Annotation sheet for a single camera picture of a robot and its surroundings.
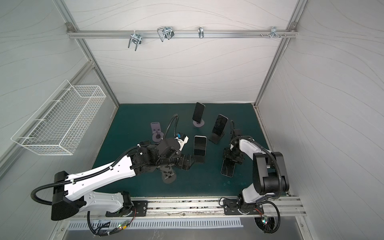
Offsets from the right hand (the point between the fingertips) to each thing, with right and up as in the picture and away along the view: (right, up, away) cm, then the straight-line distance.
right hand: (231, 156), depth 91 cm
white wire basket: (-86, +21, -22) cm, 91 cm away
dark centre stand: (-20, -2, -2) cm, 20 cm away
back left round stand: (-49, +12, +11) cm, 52 cm away
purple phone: (-6, +19, +8) cm, 22 cm away
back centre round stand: (-20, +19, +16) cm, 32 cm away
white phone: (-20, +8, -7) cm, 23 cm away
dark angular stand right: (-9, +10, +10) cm, 17 cm away
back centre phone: (-21, +28, +8) cm, 35 cm away
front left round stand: (-37, -7, -11) cm, 40 cm away
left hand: (-24, +5, -22) cm, 33 cm away
